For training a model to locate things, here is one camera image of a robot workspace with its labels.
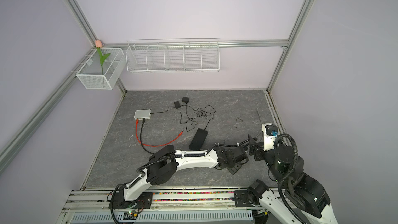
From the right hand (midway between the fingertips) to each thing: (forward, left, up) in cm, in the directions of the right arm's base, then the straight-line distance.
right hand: (260, 135), depth 61 cm
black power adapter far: (+47, +38, -31) cm, 68 cm away
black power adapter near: (+41, +43, -30) cm, 66 cm away
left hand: (-2, +6, -31) cm, 31 cm away
